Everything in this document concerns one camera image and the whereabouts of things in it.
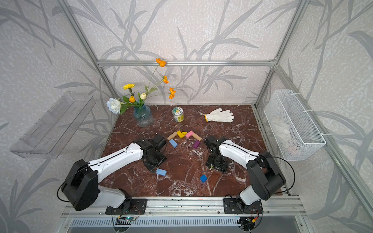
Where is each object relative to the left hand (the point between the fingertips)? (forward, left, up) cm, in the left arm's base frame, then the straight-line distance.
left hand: (165, 165), depth 82 cm
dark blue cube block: (-6, -22, -5) cm, 23 cm away
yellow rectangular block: (+24, -7, -5) cm, 26 cm away
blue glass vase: (+33, +19, +5) cm, 38 cm away
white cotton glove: (+42, -35, -6) cm, 55 cm away
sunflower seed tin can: (+38, -5, +2) cm, 38 cm away
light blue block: (+16, -3, -4) cm, 17 cm away
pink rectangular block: (+24, -13, -5) cm, 28 cm away
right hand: (-1, -27, -3) cm, 28 cm away
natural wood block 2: (+22, -18, -5) cm, 29 cm away
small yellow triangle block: (+24, -10, -4) cm, 27 cm away
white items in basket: (+12, -64, +18) cm, 68 cm away
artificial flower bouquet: (+21, +24, +26) cm, 41 cm away
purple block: (+17, -18, -6) cm, 26 cm away
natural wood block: (+22, -1, -4) cm, 23 cm away
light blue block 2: (-2, +3, -4) cm, 6 cm away
